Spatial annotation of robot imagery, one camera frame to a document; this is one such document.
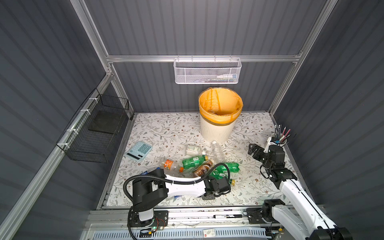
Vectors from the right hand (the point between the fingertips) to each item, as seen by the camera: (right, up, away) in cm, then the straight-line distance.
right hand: (258, 148), depth 83 cm
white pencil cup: (+19, +2, +8) cm, 21 cm away
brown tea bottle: (-31, -13, +2) cm, 33 cm away
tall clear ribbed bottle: (-21, -5, +13) cm, 25 cm away
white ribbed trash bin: (-23, +14, 0) cm, 27 cm away
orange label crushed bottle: (-50, -11, +4) cm, 51 cm away
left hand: (-28, -21, 0) cm, 35 cm away
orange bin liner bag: (-18, +27, +22) cm, 39 cm away
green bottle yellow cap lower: (-22, -15, +2) cm, 27 cm away
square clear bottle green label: (-38, -2, +9) cm, 39 cm away
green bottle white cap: (-12, -13, +8) cm, 20 cm away
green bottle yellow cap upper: (-37, -9, +6) cm, 38 cm away
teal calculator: (-72, -4, +14) cm, 74 cm away
